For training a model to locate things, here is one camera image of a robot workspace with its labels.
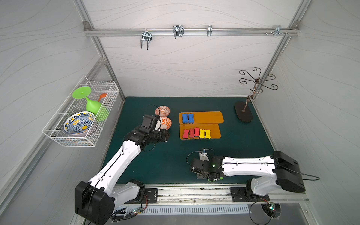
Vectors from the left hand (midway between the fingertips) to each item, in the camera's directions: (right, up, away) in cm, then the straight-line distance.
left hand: (167, 135), depth 78 cm
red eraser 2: (+15, -2, +17) cm, 23 cm away
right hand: (+18, -21, 0) cm, 27 cm away
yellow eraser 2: (+26, -3, +16) cm, 30 cm away
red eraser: (+11, -2, +17) cm, 20 cm away
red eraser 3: (+18, -1, +17) cm, 25 cm away
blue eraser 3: (+17, -15, -18) cm, 29 cm away
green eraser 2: (+31, -24, 0) cm, 39 cm away
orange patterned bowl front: (-4, +5, +23) cm, 24 cm away
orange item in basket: (-38, +23, 0) cm, 44 cm away
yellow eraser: (+22, -2, +17) cm, 28 cm away
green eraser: (+24, -25, -2) cm, 35 cm away
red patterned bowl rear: (-8, +14, +32) cm, 35 cm away
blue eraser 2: (+14, +10, +10) cm, 20 cm away
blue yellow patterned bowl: (-38, +8, -16) cm, 42 cm away
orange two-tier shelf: (+22, +8, +11) cm, 26 cm away
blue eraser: (+10, +9, +9) cm, 16 cm away
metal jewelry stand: (+56, +15, +32) cm, 66 cm away
